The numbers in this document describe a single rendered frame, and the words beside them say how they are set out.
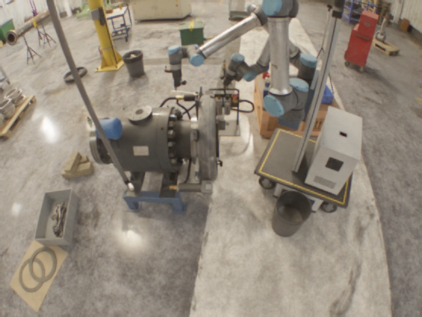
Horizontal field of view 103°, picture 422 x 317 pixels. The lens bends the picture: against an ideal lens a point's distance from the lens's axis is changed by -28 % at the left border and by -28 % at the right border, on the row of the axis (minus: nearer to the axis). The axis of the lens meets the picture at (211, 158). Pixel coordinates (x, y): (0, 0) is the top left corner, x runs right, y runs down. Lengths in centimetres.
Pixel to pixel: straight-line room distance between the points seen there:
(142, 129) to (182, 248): 110
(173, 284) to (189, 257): 28
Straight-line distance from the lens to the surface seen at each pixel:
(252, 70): 163
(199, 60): 158
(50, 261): 273
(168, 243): 223
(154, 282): 216
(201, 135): 168
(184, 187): 192
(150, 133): 186
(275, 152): 237
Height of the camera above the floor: 205
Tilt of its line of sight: 49 degrees down
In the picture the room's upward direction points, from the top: 4 degrees counter-clockwise
